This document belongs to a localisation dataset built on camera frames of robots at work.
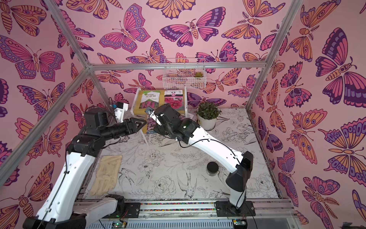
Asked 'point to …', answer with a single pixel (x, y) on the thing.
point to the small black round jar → (212, 167)
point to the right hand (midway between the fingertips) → (166, 114)
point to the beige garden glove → (107, 174)
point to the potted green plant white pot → (207, 114)
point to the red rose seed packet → (174, 98)
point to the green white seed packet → (150, 98)
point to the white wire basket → (184, 79)
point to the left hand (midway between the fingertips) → (146, 122)
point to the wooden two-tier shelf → (140, 113)
